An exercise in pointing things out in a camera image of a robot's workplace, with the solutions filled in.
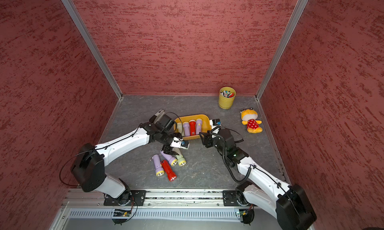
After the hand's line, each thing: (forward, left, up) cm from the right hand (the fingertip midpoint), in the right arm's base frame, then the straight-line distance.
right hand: (203, 135), depth 81 cm
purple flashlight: (+13, +11, -11) cm, 20 cm away
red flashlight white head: (+13, +6, -13) cm, 20 cm away
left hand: (-4, +14, -5) cm, 16 cm away
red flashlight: (-17, +18, -12) cm, 28 cm away
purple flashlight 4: (-10, +17, -11) cm, 23 cm away
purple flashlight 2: (+16, +2, -11) cm, 19 cm away
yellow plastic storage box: (+15, -3, -13) cm, 20 cm away
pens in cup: (+36, -20, -4) cm, 41 cm away
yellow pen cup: (+31, -18, -3) cm, 36 cm away
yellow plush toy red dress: (+18, -33, -10) cm, 39 cm away
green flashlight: (-10, +13, -11) cm, 20 cm away
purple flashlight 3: (-15, +25, -11) cm, 31 cm away
